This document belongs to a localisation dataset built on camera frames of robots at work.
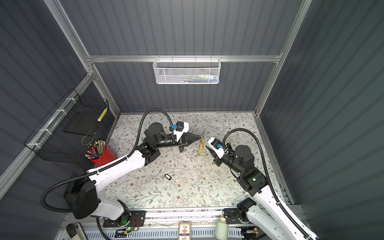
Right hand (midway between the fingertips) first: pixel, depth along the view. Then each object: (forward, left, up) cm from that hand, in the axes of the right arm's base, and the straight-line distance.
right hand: (212, 144), depth 69 cm
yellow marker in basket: (+19, +59, +2) cm, 62 cm away
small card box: (-31, +13, -26) cm, 43 cm away
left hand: (+1, +5, +5) cm, 7 cm away
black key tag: (-5, +25, -27) cm, 37 cm away
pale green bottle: (-31, -3, -20) cm, 37 cm away
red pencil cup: (+3, +60, -18) cm, 63 cm away
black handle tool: (-32, +62, -22) cm, 73 cm away
